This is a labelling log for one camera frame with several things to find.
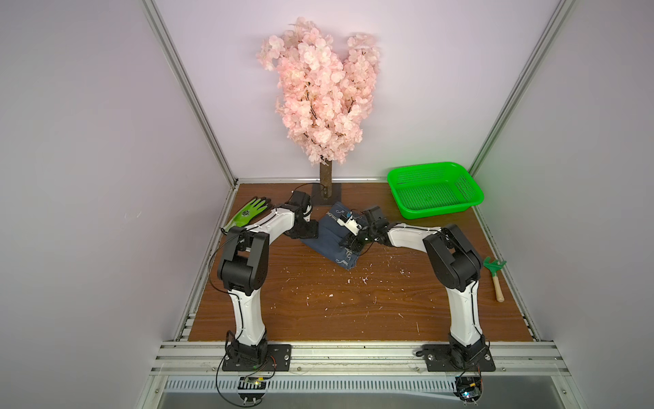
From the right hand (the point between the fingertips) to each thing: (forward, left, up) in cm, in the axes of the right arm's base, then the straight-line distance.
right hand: (343, 236), depth 97 cm
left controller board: (-49, +26, -6) cm, 56 cm away
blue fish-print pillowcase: (0, +5, -1) cm, 5 cm away
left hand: (+2, +11, 0) cm, 12 cm away
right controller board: (-47, -36, -5) cm, 59 cm away
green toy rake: (-9, -56, -5) cm, 57 cm away
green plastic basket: (+21, -39, +4) cm, 44 cm away
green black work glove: (+11, +42, -1) cm, 44 cm away
